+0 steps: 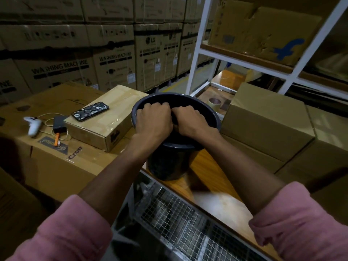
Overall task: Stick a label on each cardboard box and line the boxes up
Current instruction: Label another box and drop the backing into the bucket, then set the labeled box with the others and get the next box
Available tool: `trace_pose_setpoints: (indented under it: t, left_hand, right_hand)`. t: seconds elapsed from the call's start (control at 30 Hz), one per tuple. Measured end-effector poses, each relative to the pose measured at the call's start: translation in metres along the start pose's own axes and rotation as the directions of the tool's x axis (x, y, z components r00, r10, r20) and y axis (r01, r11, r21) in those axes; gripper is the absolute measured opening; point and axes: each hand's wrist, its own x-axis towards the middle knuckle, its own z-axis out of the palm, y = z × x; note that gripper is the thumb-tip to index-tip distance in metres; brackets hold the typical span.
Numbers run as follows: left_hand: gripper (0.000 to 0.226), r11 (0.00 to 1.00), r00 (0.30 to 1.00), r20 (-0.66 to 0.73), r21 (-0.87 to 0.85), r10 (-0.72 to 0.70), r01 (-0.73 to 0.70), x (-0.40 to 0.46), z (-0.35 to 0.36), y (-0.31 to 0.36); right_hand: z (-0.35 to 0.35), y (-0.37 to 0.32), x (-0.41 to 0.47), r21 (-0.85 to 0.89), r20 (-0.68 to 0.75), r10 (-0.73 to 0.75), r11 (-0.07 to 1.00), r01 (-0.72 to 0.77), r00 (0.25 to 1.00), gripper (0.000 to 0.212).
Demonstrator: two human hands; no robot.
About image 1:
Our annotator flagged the person's left hand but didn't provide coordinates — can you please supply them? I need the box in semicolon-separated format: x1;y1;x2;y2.
135;102;174;146

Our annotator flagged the large cardboard box dark print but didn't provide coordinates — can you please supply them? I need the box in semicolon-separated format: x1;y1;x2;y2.
0;81;136;202

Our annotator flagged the wire mesh cage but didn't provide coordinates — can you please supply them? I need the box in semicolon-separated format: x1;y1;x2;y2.
133;174;272;261

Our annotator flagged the pink shirt sleeve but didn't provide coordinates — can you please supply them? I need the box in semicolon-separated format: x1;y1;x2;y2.
249;182;348;261
5;195;113;261

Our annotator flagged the pink right shirt sleeve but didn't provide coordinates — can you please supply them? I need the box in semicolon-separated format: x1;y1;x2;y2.
249;182;348;261

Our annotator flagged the person's left forearm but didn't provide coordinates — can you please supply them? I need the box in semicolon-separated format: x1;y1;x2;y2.
79;134;153;225

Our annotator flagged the small light cardboard box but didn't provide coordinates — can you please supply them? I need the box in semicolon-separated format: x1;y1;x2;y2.
64;84;149;153

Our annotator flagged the black patterned smartphone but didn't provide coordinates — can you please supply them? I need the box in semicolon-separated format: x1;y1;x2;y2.
71;101;110;122

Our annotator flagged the black power adapter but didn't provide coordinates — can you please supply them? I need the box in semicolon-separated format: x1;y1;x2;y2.
52;116;68;133

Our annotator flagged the black plastic bucket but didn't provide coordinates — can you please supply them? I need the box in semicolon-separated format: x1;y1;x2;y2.
131;92;221;181

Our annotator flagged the black power bank with cable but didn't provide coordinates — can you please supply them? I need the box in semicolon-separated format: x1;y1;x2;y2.
37;112;70;141

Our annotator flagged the crumpled brown cardboard box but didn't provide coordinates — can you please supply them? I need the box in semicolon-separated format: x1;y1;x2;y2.
303;13;348;82

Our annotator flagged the dark brown floor carton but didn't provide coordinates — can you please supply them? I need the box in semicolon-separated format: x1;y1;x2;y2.
0;167;49;260

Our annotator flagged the person's right forearm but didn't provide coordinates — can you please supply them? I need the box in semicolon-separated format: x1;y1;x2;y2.
206;134;285;215

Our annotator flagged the pink left shirt sleeve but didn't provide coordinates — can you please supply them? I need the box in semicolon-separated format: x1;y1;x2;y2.
5;195;113;261

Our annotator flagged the white handheld controller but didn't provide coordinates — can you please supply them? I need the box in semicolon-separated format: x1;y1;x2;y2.
24;116;42;137

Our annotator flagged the white metal shelf rack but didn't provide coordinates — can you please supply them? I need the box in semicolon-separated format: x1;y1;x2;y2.
186;0;348;115

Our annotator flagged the stack of large appliance cartons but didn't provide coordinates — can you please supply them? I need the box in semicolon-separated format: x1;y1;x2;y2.
0;0;215;106

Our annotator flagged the person's right hand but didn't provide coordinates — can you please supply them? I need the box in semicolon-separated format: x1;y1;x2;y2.
170;105;222;144

